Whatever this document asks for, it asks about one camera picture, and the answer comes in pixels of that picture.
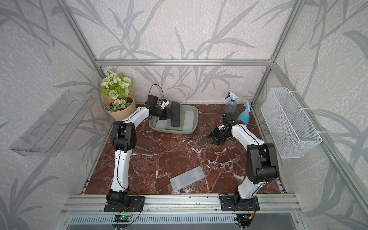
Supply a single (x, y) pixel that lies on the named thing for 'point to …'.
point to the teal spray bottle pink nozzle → (245, 116)
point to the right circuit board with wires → (244, 220)
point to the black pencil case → (175, 121)
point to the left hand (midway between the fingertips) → (174, 114)
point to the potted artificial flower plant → (118, 91)
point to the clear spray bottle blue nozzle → (231, 105)
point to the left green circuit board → (121, 218)
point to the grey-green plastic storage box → (164, 126)
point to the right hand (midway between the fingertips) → (207, 137)
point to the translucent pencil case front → (187, 178)
